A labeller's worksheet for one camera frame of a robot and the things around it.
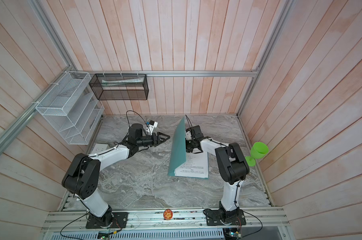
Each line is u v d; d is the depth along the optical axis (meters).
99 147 0.98
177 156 0.81
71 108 0.72
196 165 0.92
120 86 1.04
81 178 0.47
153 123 0.82
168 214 0.75
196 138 0.79
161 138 0.81
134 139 0.71
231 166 0.51
